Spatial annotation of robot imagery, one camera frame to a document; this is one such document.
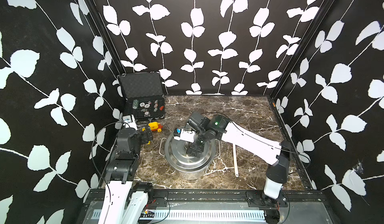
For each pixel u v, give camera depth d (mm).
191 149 622
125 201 453
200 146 626
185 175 793
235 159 860
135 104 1106
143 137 622
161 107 1108
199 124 541
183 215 701
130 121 572
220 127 495
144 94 1113
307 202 743
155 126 971
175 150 742
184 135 618
